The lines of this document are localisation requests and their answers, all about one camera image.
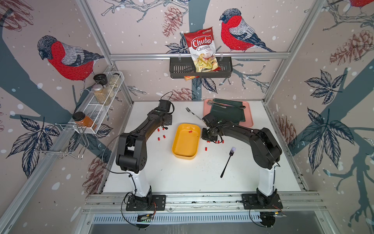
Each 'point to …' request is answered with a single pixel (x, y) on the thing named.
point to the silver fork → (188, 110)
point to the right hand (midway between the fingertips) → (202, 137)
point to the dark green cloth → (228, 109)
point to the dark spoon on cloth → (210, 102)
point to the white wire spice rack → (97, 102)
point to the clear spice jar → (114, 80)
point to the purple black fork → (231, 152)
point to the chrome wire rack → (63, 140)
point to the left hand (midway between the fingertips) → (168, 117)
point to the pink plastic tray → (248, 122)
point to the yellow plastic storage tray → (185, 145)
